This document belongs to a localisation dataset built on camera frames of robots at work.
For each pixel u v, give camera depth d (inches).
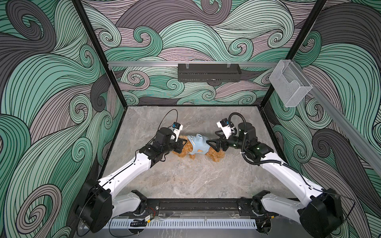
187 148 30.5
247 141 22.9
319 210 14.8
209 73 38.0
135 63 71.5
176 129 27.5
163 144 24.3
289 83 31.1
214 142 26.0
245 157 22.8
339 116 24.0
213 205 29.9
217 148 26.3
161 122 23.6
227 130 25.9
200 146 29.7
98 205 15.3
